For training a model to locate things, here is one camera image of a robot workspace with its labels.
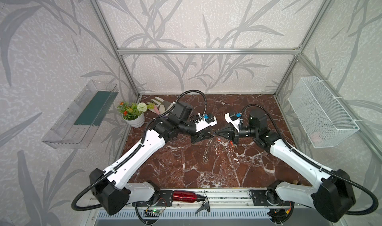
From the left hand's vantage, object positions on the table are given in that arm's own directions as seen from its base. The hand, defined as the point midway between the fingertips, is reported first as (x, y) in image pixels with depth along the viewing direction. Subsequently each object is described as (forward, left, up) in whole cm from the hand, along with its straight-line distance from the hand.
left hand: (212, 129), depth 67 cm
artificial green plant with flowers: (+19, +48, -13) cm, 53 cm away
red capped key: (-6, -8, -1) cm, 10 cm away
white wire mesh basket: (+1, -48, +6) cm, 49 cm away
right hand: (+1, -3, -2) cm, 4 cm away
